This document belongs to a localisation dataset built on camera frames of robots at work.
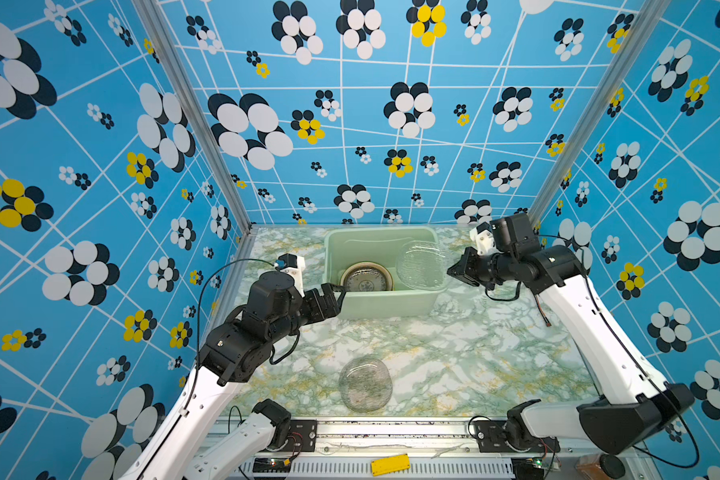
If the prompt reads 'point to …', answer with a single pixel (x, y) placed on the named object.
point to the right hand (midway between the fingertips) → (448, 270)
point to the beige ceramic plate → (367, 276)
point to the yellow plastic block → (390, 465)
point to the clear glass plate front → (365, 384)
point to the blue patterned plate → (367, 276)
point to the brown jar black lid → (599, 466)
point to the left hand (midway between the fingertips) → (335, 292)
